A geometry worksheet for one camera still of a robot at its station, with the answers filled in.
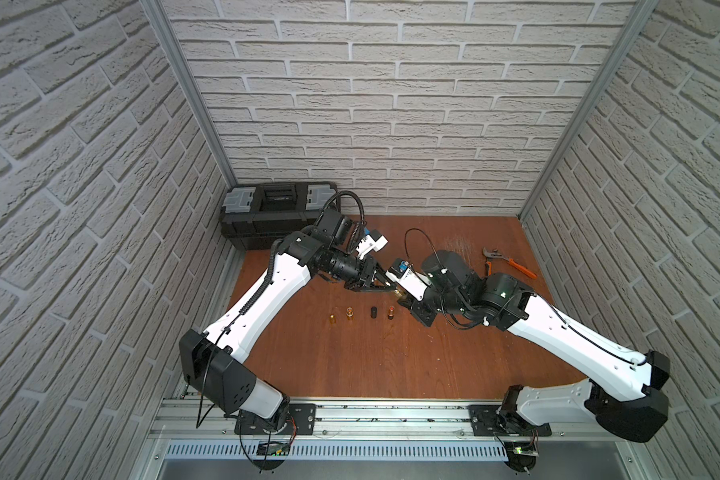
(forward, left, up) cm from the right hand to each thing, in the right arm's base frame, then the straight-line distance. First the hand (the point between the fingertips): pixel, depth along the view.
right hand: (408, 294), depth 69 cm
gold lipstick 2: (-1, +2, +3) cm, 4 cm away
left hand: (0, +3, +5) cm, 6 cm away
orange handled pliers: (+28, -38, -25) cm, 54 cm away
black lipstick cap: (+7, +8, -22) cm, 25 cm away
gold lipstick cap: (+6, +21, -23) cm, 32 cm away
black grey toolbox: (+37, +45, -8) cm, 59 cm away
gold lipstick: (+6, +15, -20) cm, 26 cm away
